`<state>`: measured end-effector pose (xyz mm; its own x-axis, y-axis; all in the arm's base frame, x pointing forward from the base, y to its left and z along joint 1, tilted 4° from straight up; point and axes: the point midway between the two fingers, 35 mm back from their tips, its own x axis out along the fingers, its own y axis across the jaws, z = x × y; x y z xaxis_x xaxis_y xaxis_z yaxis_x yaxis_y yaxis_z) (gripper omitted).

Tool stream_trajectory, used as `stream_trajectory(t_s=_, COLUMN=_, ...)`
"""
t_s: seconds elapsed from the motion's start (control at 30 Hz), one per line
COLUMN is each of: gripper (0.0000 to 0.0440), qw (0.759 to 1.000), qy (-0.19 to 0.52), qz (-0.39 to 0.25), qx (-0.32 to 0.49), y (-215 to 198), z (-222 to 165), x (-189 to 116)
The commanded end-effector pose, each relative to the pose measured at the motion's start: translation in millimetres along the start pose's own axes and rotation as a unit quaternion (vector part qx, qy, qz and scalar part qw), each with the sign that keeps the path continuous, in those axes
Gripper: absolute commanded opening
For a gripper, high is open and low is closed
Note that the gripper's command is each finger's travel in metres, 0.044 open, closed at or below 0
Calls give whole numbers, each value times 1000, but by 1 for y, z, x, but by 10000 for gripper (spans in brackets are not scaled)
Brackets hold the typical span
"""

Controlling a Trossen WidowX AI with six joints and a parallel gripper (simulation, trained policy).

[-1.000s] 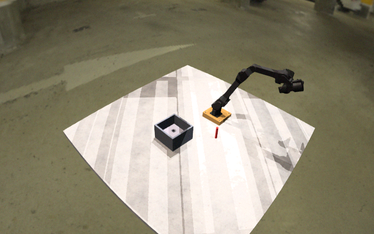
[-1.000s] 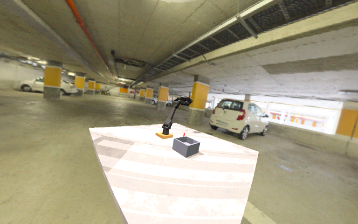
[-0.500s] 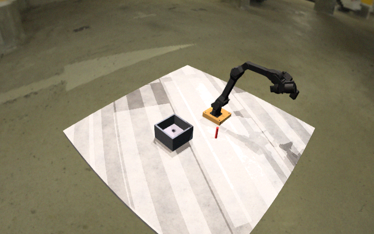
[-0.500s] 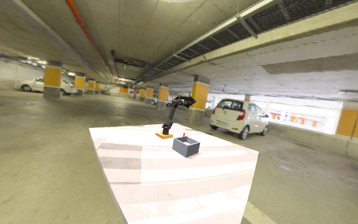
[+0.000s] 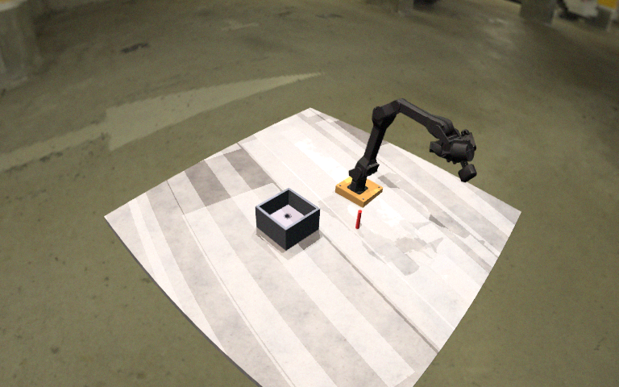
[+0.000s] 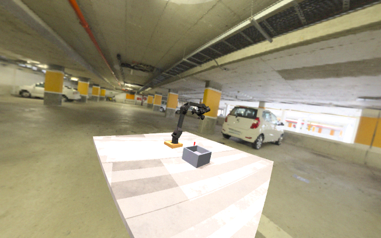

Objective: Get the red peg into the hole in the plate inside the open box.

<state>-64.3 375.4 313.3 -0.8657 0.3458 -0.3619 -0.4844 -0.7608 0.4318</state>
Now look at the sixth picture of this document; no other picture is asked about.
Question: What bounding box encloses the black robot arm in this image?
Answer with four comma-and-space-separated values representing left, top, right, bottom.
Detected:
171, 102, 210, 144

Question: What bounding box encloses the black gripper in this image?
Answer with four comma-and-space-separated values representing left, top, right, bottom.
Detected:
192, 108, 205, 120

